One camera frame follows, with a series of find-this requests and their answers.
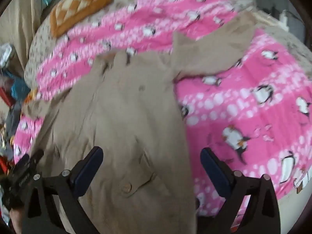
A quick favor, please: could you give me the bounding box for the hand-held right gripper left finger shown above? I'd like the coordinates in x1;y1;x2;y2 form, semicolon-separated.
22;146;104;234

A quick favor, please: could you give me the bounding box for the silver foil bag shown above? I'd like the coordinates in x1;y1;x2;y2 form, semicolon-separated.
0;43;14;69

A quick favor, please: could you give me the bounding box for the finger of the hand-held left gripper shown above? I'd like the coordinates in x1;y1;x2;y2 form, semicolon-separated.
29;149;45;169

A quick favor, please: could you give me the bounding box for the person's left forearm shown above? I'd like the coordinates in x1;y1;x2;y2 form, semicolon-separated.
9;209;24;234

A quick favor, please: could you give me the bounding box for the orange checkered pillow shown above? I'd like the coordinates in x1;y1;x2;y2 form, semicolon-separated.
50;0;114;38

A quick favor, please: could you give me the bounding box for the blue cloth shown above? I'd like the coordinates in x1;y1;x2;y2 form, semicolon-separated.
10;73;31;106

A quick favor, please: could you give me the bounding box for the floral bed sheet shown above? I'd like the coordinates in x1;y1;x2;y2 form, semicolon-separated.
24;0;312;227

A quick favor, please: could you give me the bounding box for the beige curtain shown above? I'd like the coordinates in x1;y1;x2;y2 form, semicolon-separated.
0;0;43;64

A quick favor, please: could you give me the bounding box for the pink penguin print blanket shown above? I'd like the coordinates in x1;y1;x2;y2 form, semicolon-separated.
13;0;312;227

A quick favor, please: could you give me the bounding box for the beige jacket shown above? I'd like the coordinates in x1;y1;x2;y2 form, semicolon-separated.
22;11;257;234

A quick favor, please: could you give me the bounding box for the orange cloth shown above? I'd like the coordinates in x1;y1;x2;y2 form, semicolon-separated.
24;89;38;104

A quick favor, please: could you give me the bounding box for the white wall charger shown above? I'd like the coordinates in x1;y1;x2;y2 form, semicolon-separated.
279;10;289;26

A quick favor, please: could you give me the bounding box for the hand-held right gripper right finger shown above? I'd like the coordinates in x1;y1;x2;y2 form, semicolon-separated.
197;148;281;234

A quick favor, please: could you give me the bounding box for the red object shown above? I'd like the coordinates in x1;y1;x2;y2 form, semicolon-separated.
0;87;13;108

